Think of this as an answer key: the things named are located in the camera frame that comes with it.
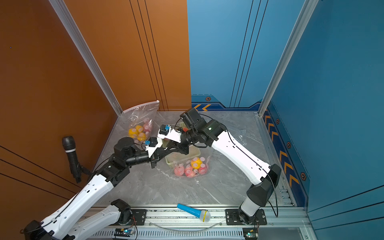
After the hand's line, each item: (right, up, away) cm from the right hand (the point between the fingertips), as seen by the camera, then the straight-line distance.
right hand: (170, 145), depth 65 cm
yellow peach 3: (+11, -12, +15) cm, 22 cm away
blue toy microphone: (+16, -34, +5) cm, 38 cm away
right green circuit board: (+38, -43, +6) cm, 57 cm away
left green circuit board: (-23, -42, +5) cm, 49 cm away
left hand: (0, -2, +2) cm, 3 cm away
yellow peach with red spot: (-27, +7, +36) cm, 46 cm away
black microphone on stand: (-45, 0, 0) cm, 45 cm away
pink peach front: (-20, +7, +29) cm, 36 cm away
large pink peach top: (+8, -17, +15) cm, 24 cm away
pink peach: (+15, -16, +15) cm, 27 cm away
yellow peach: (-29, +4, +29) cm, 41 cm away
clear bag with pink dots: (+16, -8, +12) cm, 22 cm away
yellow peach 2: (-24, +2, +30) cm, 38 cm away
